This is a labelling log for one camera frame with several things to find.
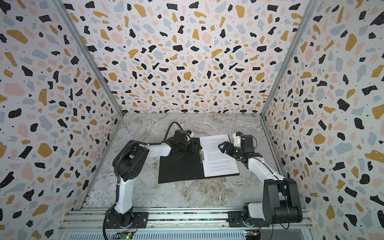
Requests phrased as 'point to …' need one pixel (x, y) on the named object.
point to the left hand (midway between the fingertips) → (200, 146)
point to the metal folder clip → (201, 155)
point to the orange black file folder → (188, 166)
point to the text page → (216, 162)
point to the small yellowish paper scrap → (259, 129)
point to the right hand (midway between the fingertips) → (221, 145)
